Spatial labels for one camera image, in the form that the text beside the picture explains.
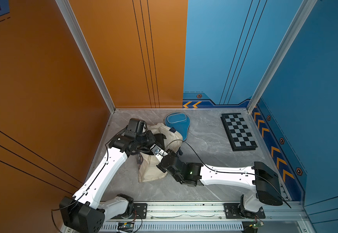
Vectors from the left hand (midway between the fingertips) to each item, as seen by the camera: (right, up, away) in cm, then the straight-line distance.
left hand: (156, 136), depth 77 cm
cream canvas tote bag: (+5, -4, +16) cm, 17 cm away
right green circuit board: (+49, -42, -8) cm, 65 cm away
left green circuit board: (-14, -44, -6) cm, 47 cm away
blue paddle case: (+14, +8, +28) cm, 33 cm away
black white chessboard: (+55, -2, +22) cm, 60 cm away
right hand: (+2, -8, -3) cm, 8 cm away
